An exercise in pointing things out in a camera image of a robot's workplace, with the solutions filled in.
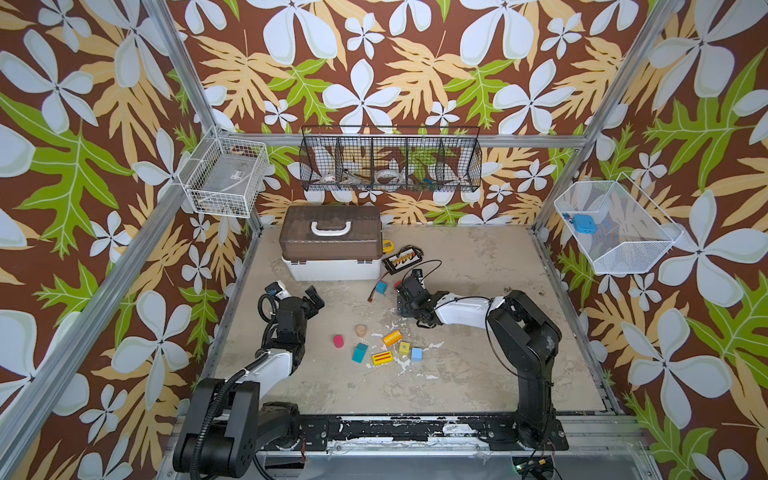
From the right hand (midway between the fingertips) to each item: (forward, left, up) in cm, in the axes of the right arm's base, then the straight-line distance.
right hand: (409, 303), depth 99 cm
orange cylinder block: (-12, +6, +1) cm, 14 cm away
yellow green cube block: (-17, +3, +3) cm, 17 cm away
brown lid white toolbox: (+10, +24, +20) cm, 33 cm away
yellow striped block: (-19, +9, +1) cm, 21 cm away
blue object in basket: (+11, -50, +26) cm, 58 cm away
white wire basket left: (+24, +55, +35) cm, 69 cm away
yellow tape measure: (+23, +6, +3) cm, 24 cm away
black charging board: (+18, 0, +2) cm, 18 cm away
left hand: (-2, +34, +11) cm, 36 cm away
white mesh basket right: (+8, -57, +28) cm, 64 cm away
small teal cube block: (+6, +9, +1) cm, 11 cm away
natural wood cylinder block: (-10, +16, +2) cm, 19 cm away
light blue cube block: (-18, -1, +2) cm, 18 cm away
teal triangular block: (-17, +16, 0) cm, 23 cm away
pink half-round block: (-13, +22, 0) cm, 26 cm away
